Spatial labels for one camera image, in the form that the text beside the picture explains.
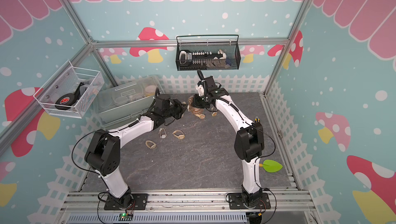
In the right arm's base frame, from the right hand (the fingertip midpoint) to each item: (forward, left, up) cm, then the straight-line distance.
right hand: (191, 103), depth 88 cm
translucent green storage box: (+6, +41, -3) cm, 41 cm away
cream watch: (-16, +26, -19) cm, 36 cm away
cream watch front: (-8, +20, -19) cm, 28 cm away
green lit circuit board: (-51, +31, -23) cm, 64 cm away
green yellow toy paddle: (-29, -43, -20) cm, 56 cm away
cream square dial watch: (+6, -14, -18) cm, 24 cm away
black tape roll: (-10, +55, +16) cm, 58 cm away
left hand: (-1, +1, -1) cm, 1 cm away
